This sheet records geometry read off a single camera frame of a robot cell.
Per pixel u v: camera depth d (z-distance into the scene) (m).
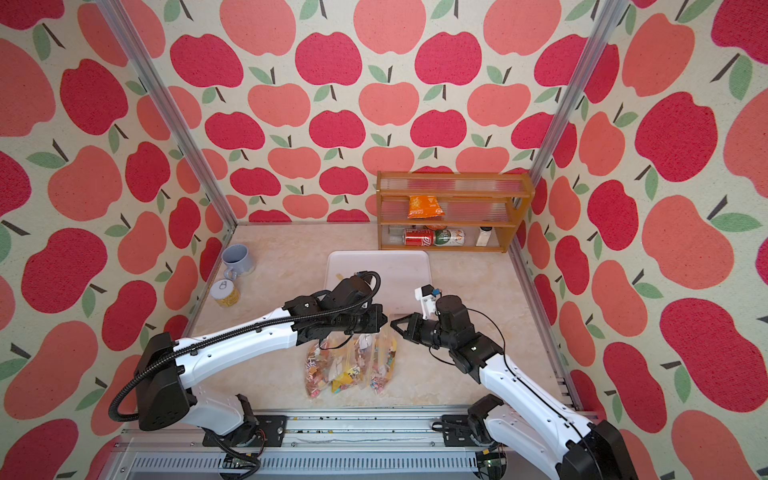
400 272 1.07
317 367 0.80
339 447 0.73
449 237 1.08
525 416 0.48
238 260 0.99
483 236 1.08
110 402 0.40
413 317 0.73
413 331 0.67
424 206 1.02
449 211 1.18
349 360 0.72
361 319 0.64
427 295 0.73
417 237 1.08
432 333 0.67
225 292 0.96
